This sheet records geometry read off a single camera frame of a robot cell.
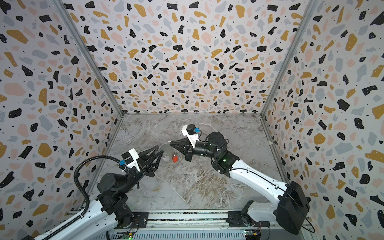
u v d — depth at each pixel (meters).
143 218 0.74
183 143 0.59
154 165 0.58
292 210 0.40
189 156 0.57
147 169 0.55
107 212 0.52
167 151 0.66
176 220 0.75
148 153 0.59
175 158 0.69
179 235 0.78
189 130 0.54
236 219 0.73
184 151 0.60
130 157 0.49
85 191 0.47
